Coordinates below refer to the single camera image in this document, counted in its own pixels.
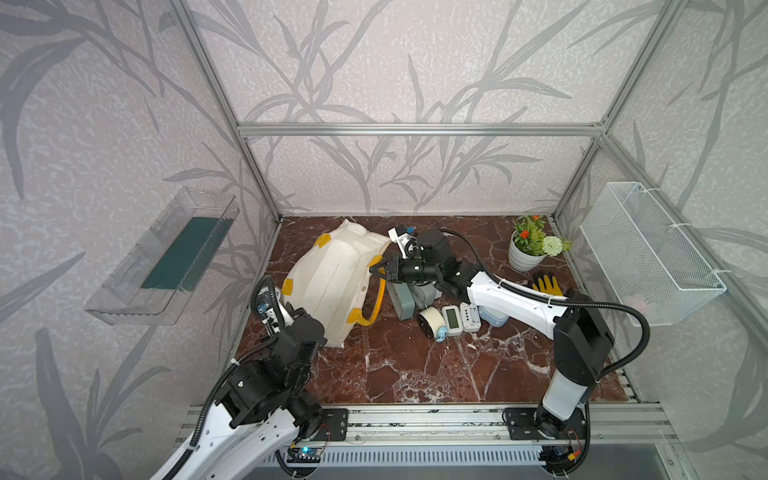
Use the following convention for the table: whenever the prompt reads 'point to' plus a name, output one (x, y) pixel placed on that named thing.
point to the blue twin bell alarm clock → (432, 324)
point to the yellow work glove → (548, 287)
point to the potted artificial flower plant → (530, 243)
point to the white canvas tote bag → (333, 278)
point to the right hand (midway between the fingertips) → (369, 268)
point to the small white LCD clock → (470, 317)
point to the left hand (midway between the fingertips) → (298, 306)
